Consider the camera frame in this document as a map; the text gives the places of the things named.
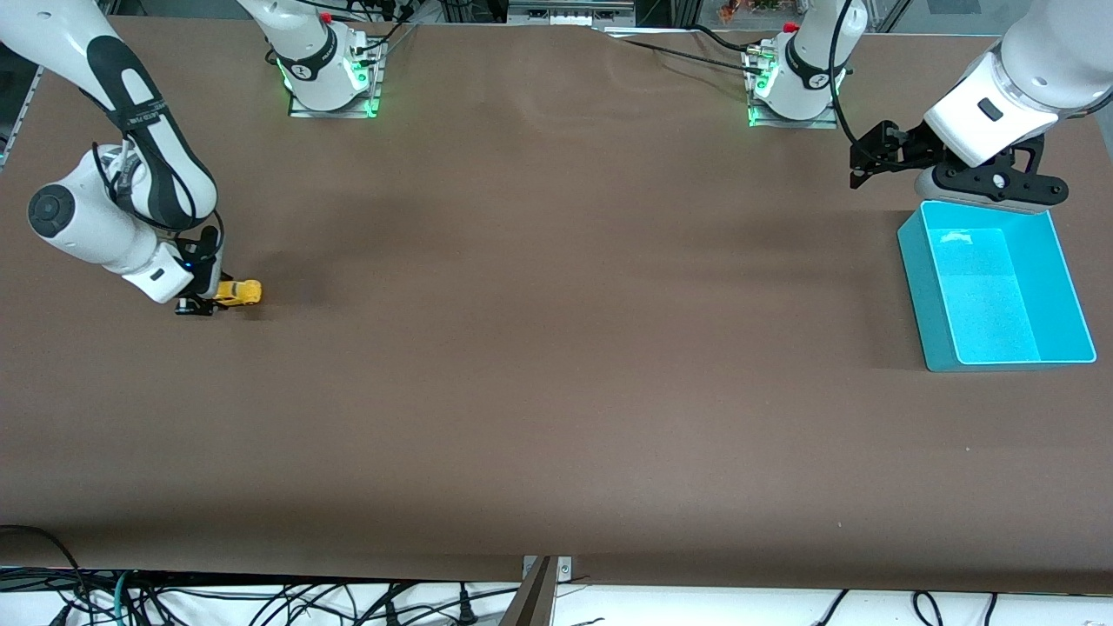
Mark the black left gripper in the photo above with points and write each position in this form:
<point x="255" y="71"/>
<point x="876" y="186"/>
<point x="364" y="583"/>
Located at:
<point x="916" y="144"/>

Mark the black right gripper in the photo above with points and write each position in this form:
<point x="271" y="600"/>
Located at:
<point x="206" y="276"/>

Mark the yellow beetle toy car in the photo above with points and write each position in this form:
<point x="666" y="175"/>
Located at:
<point x="242" y="292"/>

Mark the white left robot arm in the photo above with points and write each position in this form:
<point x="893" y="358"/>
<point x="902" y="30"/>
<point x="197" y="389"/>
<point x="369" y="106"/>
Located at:
<point x="1035" y="69"/>

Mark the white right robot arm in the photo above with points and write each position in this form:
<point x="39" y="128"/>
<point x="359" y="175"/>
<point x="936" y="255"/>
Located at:
<point x="87" y="226"/>

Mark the turquoise plastic bin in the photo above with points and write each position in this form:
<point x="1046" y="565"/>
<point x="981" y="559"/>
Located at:
<point x="991" y="296"/>

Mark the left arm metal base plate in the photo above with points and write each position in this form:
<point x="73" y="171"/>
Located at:
<point x="809" y="124"/>

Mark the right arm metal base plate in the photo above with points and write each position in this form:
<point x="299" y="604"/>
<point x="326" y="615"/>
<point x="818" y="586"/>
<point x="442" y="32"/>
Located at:
<point x="348" y="112"/>

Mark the grey aluminium side rail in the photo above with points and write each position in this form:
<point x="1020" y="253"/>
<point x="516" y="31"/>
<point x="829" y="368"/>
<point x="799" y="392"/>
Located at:
<point x="21" y="113"/>

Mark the aluminium frame rail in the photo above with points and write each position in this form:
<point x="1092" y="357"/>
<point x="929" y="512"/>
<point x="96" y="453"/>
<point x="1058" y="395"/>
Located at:
<point x="569" y="10"/>

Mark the dark wedge post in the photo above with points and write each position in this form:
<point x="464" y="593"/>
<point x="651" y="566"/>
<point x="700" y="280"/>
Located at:
<point x="530" y="604"/>

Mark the small metal table bracket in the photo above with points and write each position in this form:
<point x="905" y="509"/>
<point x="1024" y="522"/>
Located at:
<point x="565" y="569"/>

